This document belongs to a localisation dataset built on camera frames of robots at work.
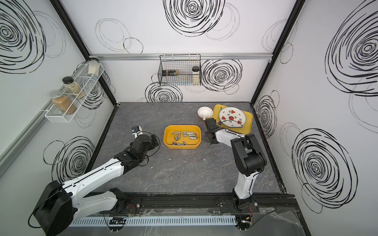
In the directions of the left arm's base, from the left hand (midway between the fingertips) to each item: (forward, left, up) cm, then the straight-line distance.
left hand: (149, 137), depth 84 cm
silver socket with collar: (+12, -13, -13) cm, 22 cm away
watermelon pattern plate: (+31, -55, -11) cm, 64 cm away
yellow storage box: (+9, -18, -13) cm, 24 cm away
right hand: (+9, -37, -11) cm, 40 cm away
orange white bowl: (+30, -34, -11) cm, 47 cm away
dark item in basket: (+37, -8, +19) cm, 43 cm away
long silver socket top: (+9, -25, -13) cm, 30 cm away
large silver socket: (+4, -13, -13) cm, 19 cm away
